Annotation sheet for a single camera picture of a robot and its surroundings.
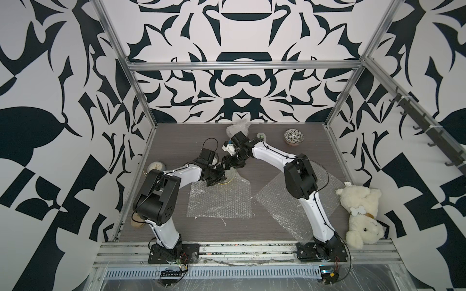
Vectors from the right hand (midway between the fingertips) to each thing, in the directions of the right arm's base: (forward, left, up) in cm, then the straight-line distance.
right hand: (224, 165), depth 95 cm
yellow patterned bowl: (-5, -3, -1) cm, 6 cm away
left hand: (-4, -1, -2) cm, 5 cm away
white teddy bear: (-21, -60, +3) cm, 64 cm away
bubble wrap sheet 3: (-13, -25, -6) cm, 29 cm away
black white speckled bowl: (+22, -41, -4) cm, 47 cm away
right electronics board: (-46, -41, -7) cm, 62 cm away
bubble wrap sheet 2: (+26, -6, +1) cm, 27 cm away
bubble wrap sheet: (-17, -4, -5) cm, 18 cm away
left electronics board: (-46, +21, -8) cm, 51 cm away
